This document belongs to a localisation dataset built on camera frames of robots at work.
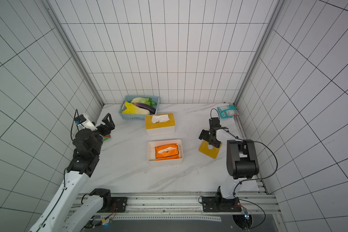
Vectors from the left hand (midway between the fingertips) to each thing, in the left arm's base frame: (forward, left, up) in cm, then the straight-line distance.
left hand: (103, 120), depth 73 cm
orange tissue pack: (-8, -33, -20) cm, 39 cm away
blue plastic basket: (+42, +3, -24) cm, 49 cm away
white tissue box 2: (-6, -22, -27) cm, 36 cm away
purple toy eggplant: (+29, -19, -25) cm, 42 cm away
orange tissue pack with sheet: (+13, -32, -16) cm, 38 cm away
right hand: (+6, -56, -27) cm, 63 cm away
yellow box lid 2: (-4, -63, -30) cm, 69 cm away
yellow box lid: (+12, -20, -20) cm, 30 cm away
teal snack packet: (+29, -79, -25) cm, 88 cm away
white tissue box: (+8, -28, -22) cm, 37 cm away
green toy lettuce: (+37, -12, -21) cm, 44 cm away
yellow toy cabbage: (+25, -6, -20) cm, 33 cm away
